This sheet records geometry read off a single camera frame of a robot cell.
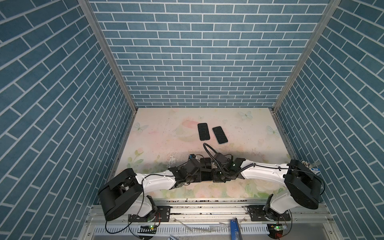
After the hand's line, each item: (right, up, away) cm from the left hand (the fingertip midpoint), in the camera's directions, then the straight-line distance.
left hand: (203, 176), depth 85 cm
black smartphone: (+1, +5, -11) cm, 12 cm away
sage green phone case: (+12, +22, +18) cm, 31 cm away
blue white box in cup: (+53, +9, -15) cm, 56 cm away
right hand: (+4, 0, -1) cm, 4 cm away
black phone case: (+1, +25, +23) cm, 34 cm away
